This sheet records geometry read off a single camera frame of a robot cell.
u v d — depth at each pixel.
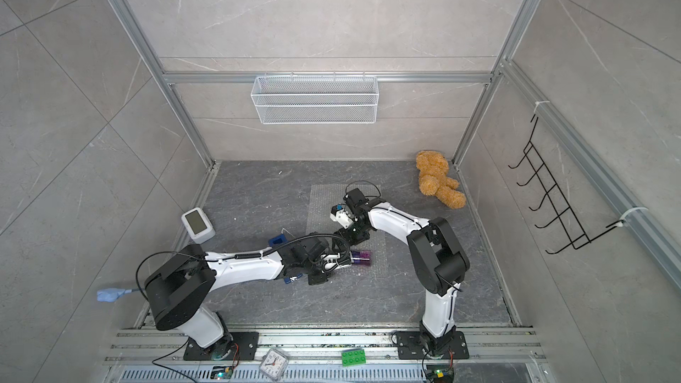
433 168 1.07
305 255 0.68
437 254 0.50
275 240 0.90
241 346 0.73
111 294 0.62
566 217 0.64
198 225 0.95
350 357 0.69
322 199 1.07
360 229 0.78
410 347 0.73
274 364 0.69
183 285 0.47
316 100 1.01
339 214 0.86
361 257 0.88
